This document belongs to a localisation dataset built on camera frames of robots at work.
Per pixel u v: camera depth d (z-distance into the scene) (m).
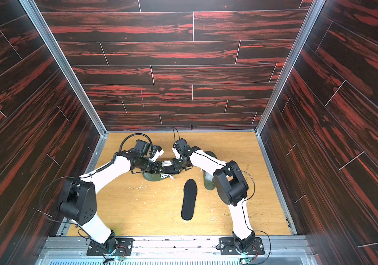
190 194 0.90
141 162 0.70
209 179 0.93
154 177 0.88
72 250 0.73
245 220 0.59
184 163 0.82
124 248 0.73
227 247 0.73
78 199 0.46
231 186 0.53
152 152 0.80
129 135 0.82
